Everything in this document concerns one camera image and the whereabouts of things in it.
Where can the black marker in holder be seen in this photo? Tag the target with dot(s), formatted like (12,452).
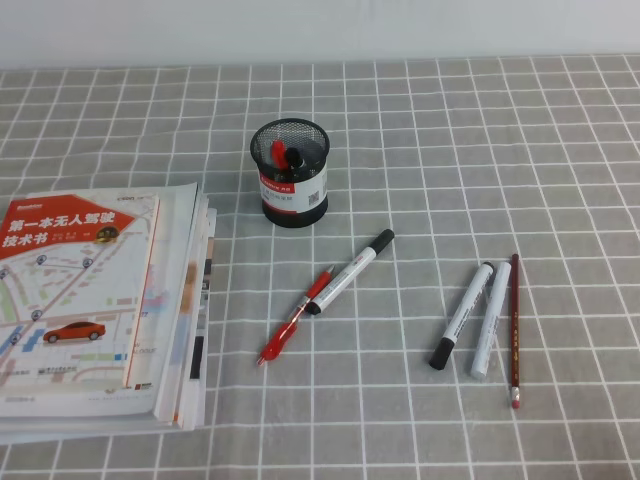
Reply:
(293,158)

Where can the red marker in holder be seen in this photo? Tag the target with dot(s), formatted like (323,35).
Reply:
(278,155)

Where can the black mesh pen holder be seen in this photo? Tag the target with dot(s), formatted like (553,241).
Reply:
(292,198)

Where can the red gel pen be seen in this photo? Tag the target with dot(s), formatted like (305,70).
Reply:
(279,339)

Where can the white marker with black cap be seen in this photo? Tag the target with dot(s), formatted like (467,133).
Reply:
(347,275)

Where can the grey checked tablecloth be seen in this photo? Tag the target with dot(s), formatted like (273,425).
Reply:
(467,161)

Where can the white board marker black cap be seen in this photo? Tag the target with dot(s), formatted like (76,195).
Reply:
(451,335)

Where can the white paint marker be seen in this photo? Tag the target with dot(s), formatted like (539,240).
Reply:
(481,359)

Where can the dark red pencil with eraser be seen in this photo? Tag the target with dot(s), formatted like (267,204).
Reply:
(515,332)

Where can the stack of magazines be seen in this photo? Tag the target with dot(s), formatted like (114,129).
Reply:
(166,388)

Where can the orange and white top book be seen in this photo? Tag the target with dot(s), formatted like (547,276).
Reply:
(73,272)

